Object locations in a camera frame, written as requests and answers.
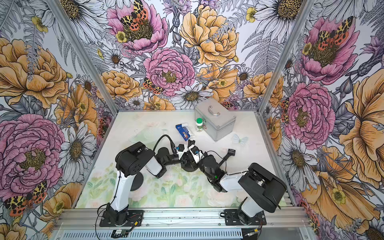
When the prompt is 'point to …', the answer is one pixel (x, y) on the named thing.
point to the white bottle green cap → (199, 123)
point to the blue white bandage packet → (184, 131)
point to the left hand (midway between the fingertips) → (196, 157)
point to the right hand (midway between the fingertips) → (190, 152)
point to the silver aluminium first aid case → (218, 121)
